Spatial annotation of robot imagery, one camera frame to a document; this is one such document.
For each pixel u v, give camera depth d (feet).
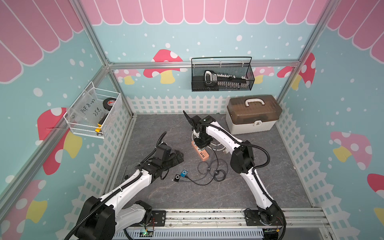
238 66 2.94
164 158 2.18
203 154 3.09
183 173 2.93
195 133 3.01
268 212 2.09
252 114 3.02
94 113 2.29
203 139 2.66
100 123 2.09
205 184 2.81
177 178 2.86
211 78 2.92
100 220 1.31
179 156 2.54
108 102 2.62
